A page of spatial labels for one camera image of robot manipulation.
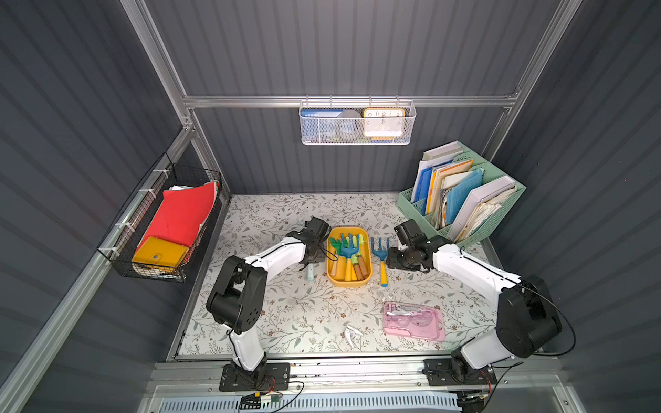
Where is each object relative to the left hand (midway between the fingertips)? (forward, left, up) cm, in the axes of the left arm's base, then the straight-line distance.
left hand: (311, 253), depth 94 cm
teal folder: (+15, -53, +17) cm, 58 cm away
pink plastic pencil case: (-23, -37, -5) cm, 44 cm away
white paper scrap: (-27, -13, -4) cm, 30 cm away
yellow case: (-15, +36, +26) cm, 47 cm away
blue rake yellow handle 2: (+2, -14, -3) cm, 14 cm away
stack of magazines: (+14, -48, +13) cm, 52 cm away
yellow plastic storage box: (+12, -12, -1) cm, 17 cm away
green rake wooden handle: (+6, -10, -4) cm, 12 cm away
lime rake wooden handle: (-1, -19, -3) cm, 19 cm away
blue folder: (+25, -45, +10) cm, 52 cm away
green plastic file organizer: (+23, -39, +1) cm, 46 cm away
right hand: (-5, -31, +4) cm, 31 cm away
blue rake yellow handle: (+1, -27, -3) cm, 27 cm away
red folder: (-1, +37, +24) cm, 44 cm away
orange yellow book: (+22, -48, +17) cm, 55 cm away
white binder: (+8, -55, +20) cm, 59 cm away
